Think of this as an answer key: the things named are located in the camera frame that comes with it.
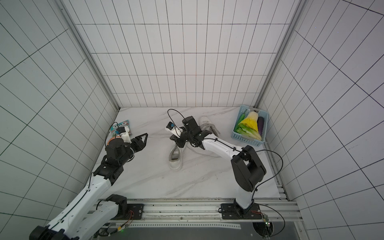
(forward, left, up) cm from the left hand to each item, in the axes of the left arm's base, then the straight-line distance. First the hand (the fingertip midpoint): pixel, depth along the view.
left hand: (144, 138), depth 80 cm
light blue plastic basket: (+9, -63, -15) cm, 65 cm away
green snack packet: (+20, +32, -18) cm, 42 cm away
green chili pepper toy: (+27, -62, -16) cm, 69 cm away
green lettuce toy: (+14, -61, -11) cm, 63 cm away
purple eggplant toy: (+23, -75, -14) cm, 80 cm away
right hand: (+2, -11, -3) cm, 12 cm away
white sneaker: (-6, -16, -12) cm, 21 cm away
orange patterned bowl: (-11, +6, +16) cm, 21 cm away
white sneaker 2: (+18, -35, -9) cm, 40 cm away
